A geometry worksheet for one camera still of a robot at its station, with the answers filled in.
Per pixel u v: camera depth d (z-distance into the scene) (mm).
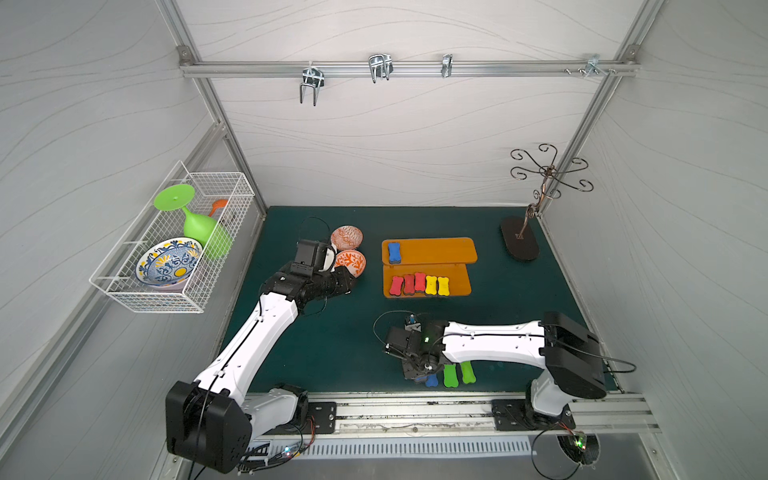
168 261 620
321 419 739
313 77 783
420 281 960
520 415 731
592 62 765
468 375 783
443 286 952
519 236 1102
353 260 1020
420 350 572
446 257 886
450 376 783
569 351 430
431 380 779
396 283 962
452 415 751
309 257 603
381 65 763
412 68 787
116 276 553
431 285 957
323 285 650
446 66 783
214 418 378
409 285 958
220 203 788
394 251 905
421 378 734
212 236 616
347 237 1104
